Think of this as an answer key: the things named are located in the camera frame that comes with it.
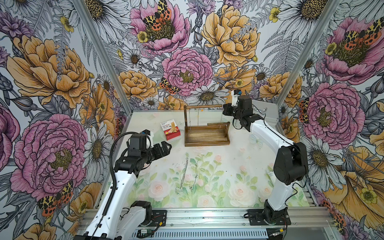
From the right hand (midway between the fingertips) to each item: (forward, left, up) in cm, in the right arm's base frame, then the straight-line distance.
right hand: (222, 108), depth 91 cm
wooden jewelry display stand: (-1, +4, -24) cm, 24 cm away
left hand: (-27, +33, -5) cm, 43 cm away
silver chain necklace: (-37, +20, -24) cm, 49 cm away
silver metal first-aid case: (+5, -33, -10) cm, 35 cm away
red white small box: (+1, +34, -19) cm, 39 cm away
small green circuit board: (-57, +43, -26) cm, 76 cm away
